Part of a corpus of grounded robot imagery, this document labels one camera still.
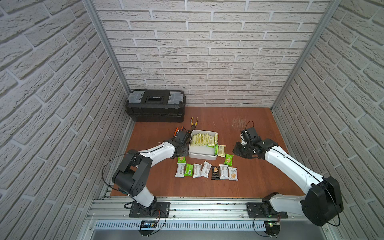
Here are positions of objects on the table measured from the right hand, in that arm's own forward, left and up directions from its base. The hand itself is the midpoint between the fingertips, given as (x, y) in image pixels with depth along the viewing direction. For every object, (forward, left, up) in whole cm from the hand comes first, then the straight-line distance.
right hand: (235, 151), depth 84 cm
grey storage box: (+6, +19, -10) cm, 22 cm away
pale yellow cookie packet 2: (+6, +6, -9) cm, 13 cm away
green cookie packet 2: (+1, +32, -9) cm, 33 cm away
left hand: (+7, +30, -7) cm, 32 cm away
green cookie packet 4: (-6, +28, -9) cm, 30 cm away
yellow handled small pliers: (+27, +24, -9) cm, 37 cm away
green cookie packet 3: (-1, +3, -9) cm, 10 cm away
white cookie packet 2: (-6, +23, -9) cm, 25 cm away
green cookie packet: (+5, +10, -7) cm, 13 cm away
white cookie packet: (-6, +32, -8) cm, 34 cm away
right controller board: (-36, -12, -12) cm, 40 cm away
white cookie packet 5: (-9, +2, -10) cm, 14 cm away
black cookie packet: (-9, +12, -10) cm, 18 cm away
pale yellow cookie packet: (+14, +18, -7) cm, 24 cm away
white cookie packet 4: (-8, +7, -9) cm, 14 cm away
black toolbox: (+33, +48, +8) cm, 59 cm away
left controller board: (-30, +49, -13) cm, 59 cm away
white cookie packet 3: (-6, +17, -10) cm, 21 cm away
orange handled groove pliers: (+23, +36, -9) cm, 44 cm away
